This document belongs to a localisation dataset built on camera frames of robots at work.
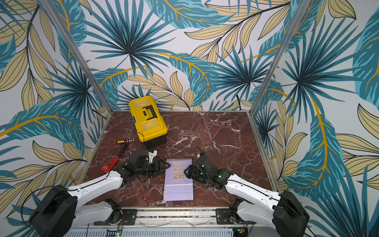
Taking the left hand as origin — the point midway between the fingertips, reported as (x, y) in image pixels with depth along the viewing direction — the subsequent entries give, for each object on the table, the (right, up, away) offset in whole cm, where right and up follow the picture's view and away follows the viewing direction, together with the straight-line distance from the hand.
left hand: (168, 169), depth 80 cm
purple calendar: (+5, -8, -2) cm, 10 cm away
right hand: (+10, -2, -1) cm, 11 cm away
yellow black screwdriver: (-32, +13, +20) cm, 40 cm away
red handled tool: (-37, -1, +8) cm, 38 cm away
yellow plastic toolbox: (-12, +23, +8) cm, 27 cm away
